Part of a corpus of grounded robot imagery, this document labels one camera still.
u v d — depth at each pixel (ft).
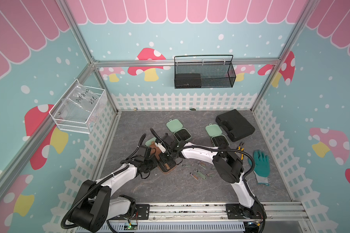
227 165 1.74
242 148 3.17
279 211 2.49
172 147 2.36
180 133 3.47
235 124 3.49
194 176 2.85
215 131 3.49
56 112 2.04
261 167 2.92
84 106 2.34
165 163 2.93
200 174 2.86
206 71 3.07
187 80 2.88
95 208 1.36
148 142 3.26
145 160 2.54
